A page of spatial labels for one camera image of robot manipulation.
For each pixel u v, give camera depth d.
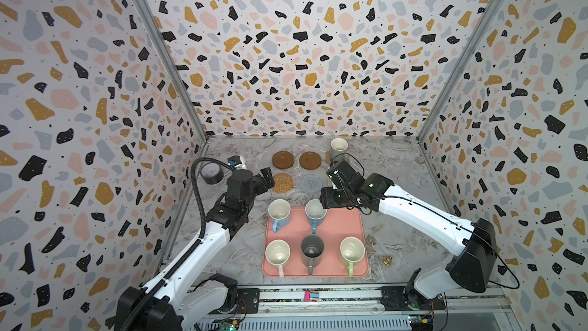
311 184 1.03
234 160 0.68
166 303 0.39
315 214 0.92
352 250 0.82
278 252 0.82
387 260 0.81
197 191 0.53
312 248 0.83
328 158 1.12
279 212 0.91
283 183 1.03
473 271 0.41
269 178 0.72
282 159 1.12
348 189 0.58
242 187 0.57
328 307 0.73
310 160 1.13
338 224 0.90
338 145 1.09
